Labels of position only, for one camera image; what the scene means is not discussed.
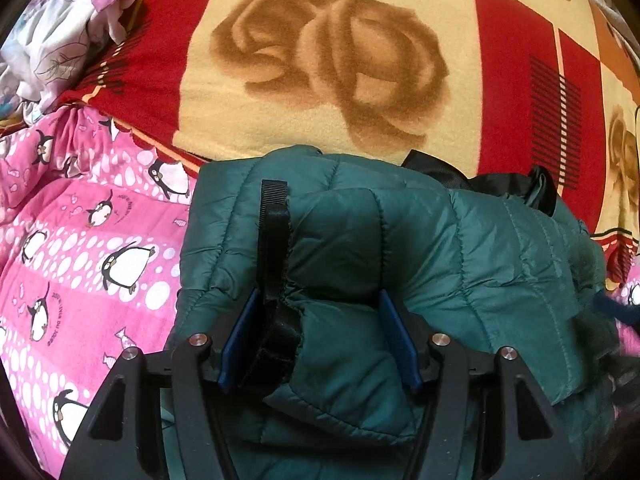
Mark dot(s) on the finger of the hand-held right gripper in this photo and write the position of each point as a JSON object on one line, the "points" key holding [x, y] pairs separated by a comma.
{"points": [[617, 311]]}

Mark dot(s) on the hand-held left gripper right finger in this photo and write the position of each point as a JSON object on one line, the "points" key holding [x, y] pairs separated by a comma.
{"points": [[400, 345]]}

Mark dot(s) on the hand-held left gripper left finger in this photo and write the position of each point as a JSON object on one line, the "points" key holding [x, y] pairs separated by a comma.
{"points": [[235, 350]]}

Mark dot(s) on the green puffer jacket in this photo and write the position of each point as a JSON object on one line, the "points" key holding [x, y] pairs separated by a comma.
{"points": [[450, 270]]}

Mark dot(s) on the pile of white-purple floral clothes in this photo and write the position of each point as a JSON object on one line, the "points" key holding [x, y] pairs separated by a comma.
{"points": [[55, 45]]}

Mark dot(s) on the rose-printed checked blanket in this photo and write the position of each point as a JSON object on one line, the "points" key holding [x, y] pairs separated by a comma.
{"points": [[320, 60]]}

